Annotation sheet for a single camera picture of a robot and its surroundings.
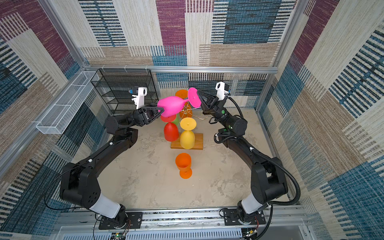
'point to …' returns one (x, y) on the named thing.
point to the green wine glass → (176, 121)
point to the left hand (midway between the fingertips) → (165, 111)
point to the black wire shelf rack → (114, 85)
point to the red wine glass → (171, 129)
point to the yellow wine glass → (187, 136)
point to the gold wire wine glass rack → (177, 144)
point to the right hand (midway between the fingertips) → (195, 95)
